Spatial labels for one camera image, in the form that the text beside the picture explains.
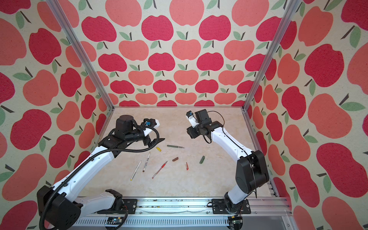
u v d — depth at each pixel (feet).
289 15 2.36
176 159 3.03
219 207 2.41
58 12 2.33
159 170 2.88
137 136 2.07
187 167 2.90
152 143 2.19
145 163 2.96
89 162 1.54
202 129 2.08
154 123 2.02
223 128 1.93
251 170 1.53
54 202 1.24
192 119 2.55
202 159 2.98
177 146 3.16
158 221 2.57
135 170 2.83
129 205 2.46
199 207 3.99
